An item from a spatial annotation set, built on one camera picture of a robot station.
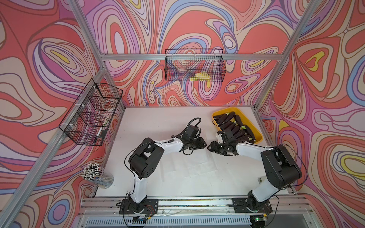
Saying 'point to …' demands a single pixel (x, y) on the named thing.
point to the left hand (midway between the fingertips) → (207, 145)
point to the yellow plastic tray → (257, 136)
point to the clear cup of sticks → (94, 172)
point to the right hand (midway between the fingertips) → (211, 152)
